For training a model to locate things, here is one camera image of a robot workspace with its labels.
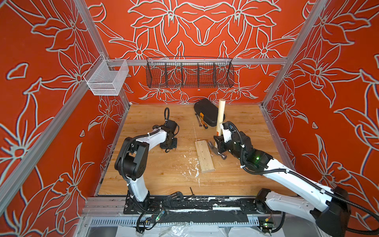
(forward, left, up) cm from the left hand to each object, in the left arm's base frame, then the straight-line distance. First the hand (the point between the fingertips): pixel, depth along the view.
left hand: (171, 145), depth 95 cm
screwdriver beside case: (+21, -18, -1) cm, 28 cm away
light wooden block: (-11, -23, +2) cm, 25 cm away
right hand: (-4, -26, +22) cm, 34 cm away
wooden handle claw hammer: (-6, -27, +29) cm, 39 cm away
